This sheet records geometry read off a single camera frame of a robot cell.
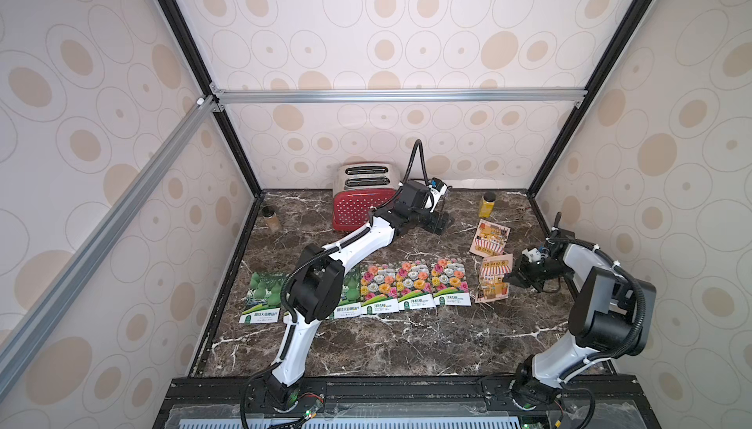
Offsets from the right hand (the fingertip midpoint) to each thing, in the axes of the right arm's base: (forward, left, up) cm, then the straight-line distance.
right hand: (518, 279), depth 89 cm
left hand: (+13, +21, +15) cm, 29 cm away
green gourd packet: (-8, +78, -2) cm, 78 cm away
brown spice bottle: (+19, +82, +6) cm, 84 cm away
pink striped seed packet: (+19, +4, -5) cm, 20 cm away
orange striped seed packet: (0, +8, -2) cm, 8 cm away
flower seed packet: (-3, +42, -4) cm, 43 cm away
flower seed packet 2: (0, +20, -5) cm, 21 cm away
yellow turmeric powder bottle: (+29, +5, +2) cm, 29 cm away
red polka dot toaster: (+23, +50, +16) cm, 57 cm away
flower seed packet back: (-1, +31, -5) cm, 32 cm away
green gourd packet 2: (-8, +51, -4) cm, 52 cm away
